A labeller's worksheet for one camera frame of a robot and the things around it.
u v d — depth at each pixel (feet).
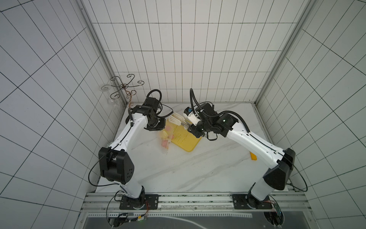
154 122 2.26
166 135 3.05
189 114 2.11
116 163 1.44
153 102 2.17
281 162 1.37
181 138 3.21
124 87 2.86
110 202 2.29
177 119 2.48
